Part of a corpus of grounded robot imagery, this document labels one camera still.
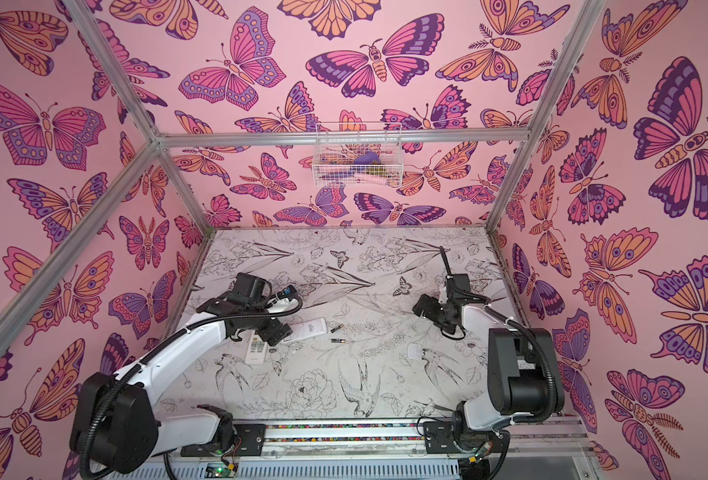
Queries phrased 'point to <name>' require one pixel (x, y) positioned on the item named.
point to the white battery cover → (414, 351)
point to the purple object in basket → (367, 158)
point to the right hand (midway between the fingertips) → (426, 310)
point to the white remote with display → (307, 329)
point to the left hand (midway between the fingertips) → (281, 315)
